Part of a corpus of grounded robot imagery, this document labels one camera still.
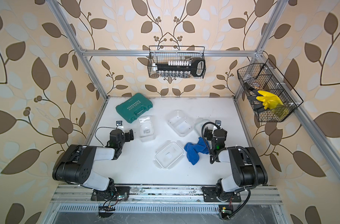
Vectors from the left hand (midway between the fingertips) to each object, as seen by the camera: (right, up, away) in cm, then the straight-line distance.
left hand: (121, 129), depth 94 cm
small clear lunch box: (+16, -2, +7) cm, 17 cm away
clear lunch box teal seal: (+40, +4, +9) cm, 41 cm away
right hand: (+64, +1, -1) cm, 64 cm away
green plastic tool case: (+4, +16, +14) cm, 21 cm away
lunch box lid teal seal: (+54, +1, +9) cm, 55 cm away
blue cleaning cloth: (+48, -12, -10) cm, 50 cm away
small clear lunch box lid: (+32, -16, -5) cm, 36 cm away
